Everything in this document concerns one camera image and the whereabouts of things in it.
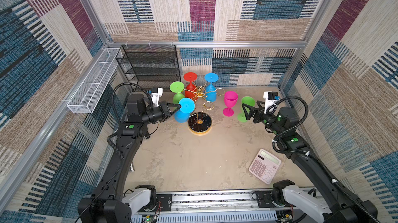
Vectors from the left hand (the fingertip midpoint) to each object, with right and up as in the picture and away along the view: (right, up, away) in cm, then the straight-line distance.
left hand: (181, 104), depth 68 cm
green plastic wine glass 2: (-3, +9, +11) cm, 15 cm away
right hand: (+32, 0, +6) cm, 32 cm away
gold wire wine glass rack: (+8, -12, +31) cm, 34 cm away
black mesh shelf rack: (-27, +28, +40) cm, 56 cm away
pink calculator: (+42, -32, +14) cm, 55 cm away
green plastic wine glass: (+36, +2, +26) cm, 44 cm away
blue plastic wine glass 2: (+14, +14, +15) cm, 25 cm away
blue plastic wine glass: (+3, -1, +3) cm, 4 cm away
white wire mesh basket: (-58, +4, +23) cm, 63 cm away
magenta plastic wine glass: (+27, +3, +30) cm, 40 cm away
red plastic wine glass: (+4, +6, +11) cm, 13 cm away
